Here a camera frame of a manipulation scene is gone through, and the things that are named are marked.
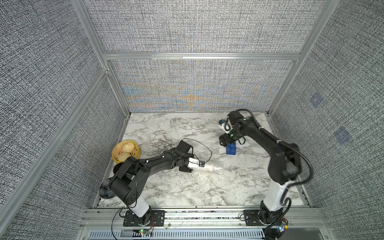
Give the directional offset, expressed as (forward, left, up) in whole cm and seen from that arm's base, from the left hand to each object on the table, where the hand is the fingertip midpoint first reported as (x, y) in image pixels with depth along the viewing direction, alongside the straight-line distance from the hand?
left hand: (194, 160), depth 91 cm
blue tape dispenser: (+5, -23, +3) cm, 24 cm away
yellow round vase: (+8, +42, +3) cm, 43 cm away
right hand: (+11, -20, +9) cm, 25 cm away
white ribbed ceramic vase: (-7, -10, +4) cm, 13 cm away
